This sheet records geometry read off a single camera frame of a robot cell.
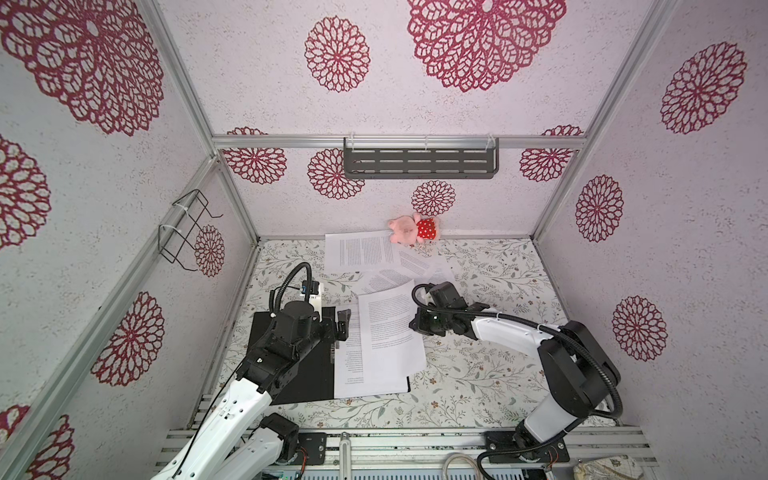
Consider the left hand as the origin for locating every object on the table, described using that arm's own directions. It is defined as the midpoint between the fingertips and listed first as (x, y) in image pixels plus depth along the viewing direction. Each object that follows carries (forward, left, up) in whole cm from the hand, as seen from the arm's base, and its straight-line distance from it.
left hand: (332, 316), depth 77 cm
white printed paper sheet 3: (+32, -21, -20) cm, 44 cm away
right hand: (+5, -20, -12) cm, 24 cm away
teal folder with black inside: (-10, +6, -18) cm, 22 cm away
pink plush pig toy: (+44, -25, -12) cm, 52 cm away
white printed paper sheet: (-1, -15, -17) cm, 23 cm away
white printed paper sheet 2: (+40, -7, -19) cm, 45 cm away
